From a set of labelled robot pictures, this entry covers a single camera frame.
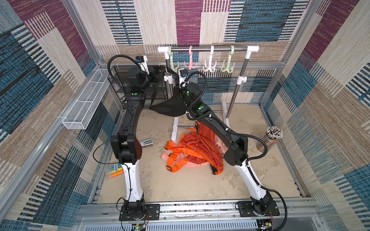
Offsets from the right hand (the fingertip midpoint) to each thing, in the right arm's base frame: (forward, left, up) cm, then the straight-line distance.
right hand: (179, 77), depth 81 cm
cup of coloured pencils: (-24, -51, -21) cm, 60 cm away
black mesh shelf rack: (+15, +43, -10) cm, 47 cm away
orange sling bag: (-25, -9, -31) cm, 41 cm away
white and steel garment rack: (-1, -32, -30) cm, 44 cm away
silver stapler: (-19, +24, -38) cm, 49 cm away
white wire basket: (-9, +65, -20) cm, 68 cm away
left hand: (+5, +12, +4) cm, 13 cm away
